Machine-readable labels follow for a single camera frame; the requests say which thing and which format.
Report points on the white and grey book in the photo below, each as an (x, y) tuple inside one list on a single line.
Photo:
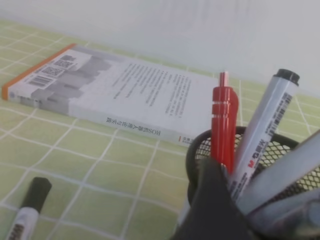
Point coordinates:
[(132, 94)]

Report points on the grey pen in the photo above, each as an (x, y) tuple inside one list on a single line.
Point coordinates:
[(285, 171)]

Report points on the red ballpoint pen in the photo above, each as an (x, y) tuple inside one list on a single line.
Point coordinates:
[(223, 124)]

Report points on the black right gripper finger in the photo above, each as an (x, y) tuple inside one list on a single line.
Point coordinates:
[(212, 214)]

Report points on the white marker in holder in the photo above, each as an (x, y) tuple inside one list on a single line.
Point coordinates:
[(261, 128)]

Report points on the white board marker black cap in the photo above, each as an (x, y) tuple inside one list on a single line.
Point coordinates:
[(27, 216)]

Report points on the black mesh pen holder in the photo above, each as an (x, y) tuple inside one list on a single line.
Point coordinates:
[(200, 148)]

